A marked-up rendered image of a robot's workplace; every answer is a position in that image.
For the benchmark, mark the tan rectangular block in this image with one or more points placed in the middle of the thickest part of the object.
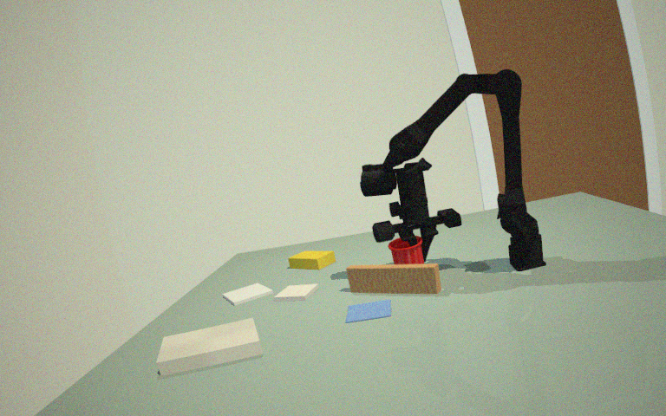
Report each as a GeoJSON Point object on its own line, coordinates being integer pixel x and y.
{"type": "Point", "coordinates": [395, 279]}

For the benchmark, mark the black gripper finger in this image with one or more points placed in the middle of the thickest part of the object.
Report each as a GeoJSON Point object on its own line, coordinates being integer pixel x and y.
{"type": "Point", "coordinates": [411, 240]}
{"type": "Point", "coordinates": [427, 238]}

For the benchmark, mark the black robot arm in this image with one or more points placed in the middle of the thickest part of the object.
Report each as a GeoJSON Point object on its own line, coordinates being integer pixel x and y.
{"type": "Point", "coordinates": [525, 249]}

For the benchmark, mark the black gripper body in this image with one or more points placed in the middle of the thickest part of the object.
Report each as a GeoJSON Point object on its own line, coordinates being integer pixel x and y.
{"type": "Point", "coordinates": [415, 212]}

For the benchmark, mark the beige rectangular block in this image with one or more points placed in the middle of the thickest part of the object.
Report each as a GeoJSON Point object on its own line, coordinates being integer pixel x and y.
{"type": "Point", "coordinates": [208, 346]}

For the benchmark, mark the yellow flat block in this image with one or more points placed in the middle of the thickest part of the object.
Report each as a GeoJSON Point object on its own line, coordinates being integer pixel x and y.
{"type": "Point", "coordinates": [312, 260]}

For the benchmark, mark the white flat rectangular slab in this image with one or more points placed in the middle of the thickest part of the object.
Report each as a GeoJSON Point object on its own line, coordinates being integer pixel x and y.
{"type": "Point", "coordinates": [246, 294]}

